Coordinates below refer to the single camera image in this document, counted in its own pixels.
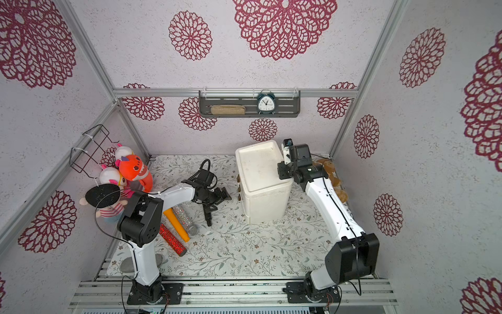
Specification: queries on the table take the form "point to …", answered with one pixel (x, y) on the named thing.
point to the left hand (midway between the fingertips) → (226, 202)
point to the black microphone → (207, 213)
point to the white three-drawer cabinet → (265, 197)
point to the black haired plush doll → (106, 198)
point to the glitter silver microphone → (191, 229)
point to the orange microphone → (178, 224)
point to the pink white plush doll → (114, 175)
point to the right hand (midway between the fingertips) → (283, 163)
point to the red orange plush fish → (131, 168)
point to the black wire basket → (97, 140)
